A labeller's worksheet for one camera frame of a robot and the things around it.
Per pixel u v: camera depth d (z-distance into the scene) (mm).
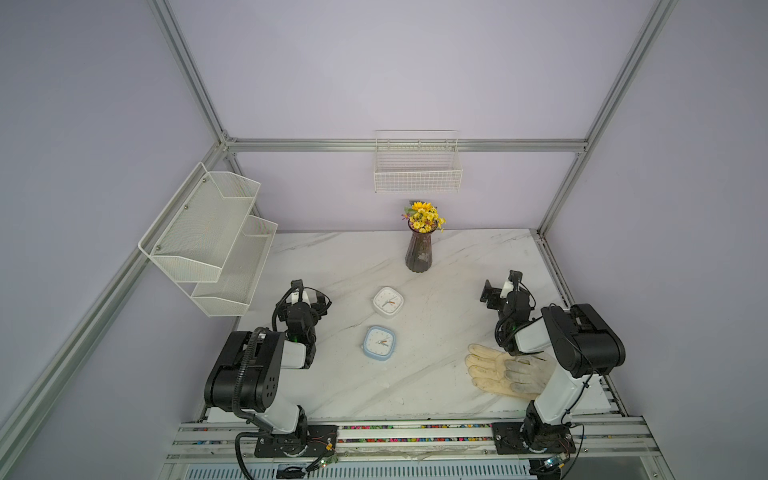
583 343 499
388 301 957
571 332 570
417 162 956
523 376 838
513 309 732
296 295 791
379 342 878
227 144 913
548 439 683
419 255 1016
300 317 715
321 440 733
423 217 910
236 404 419
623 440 748
